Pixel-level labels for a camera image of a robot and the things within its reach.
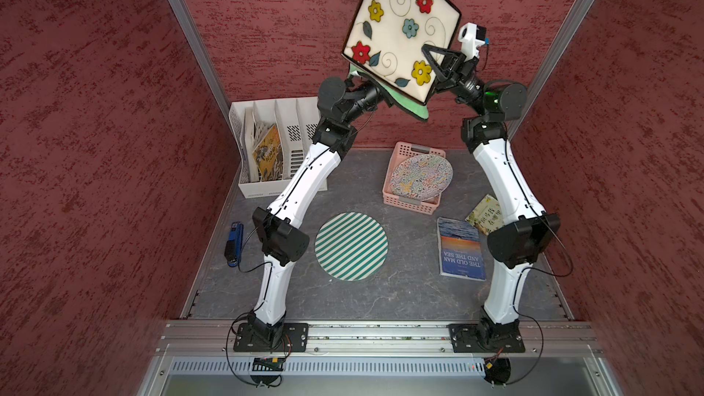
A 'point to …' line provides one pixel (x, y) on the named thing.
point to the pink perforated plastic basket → (403, 150)
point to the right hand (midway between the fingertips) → (419, 56)
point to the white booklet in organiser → (250, 146)
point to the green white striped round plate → (351, 246)
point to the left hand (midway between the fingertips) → (418, 65)
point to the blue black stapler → (234, 247)
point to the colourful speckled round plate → (422, 177)
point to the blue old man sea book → (461, 253)
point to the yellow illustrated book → (269, 156)
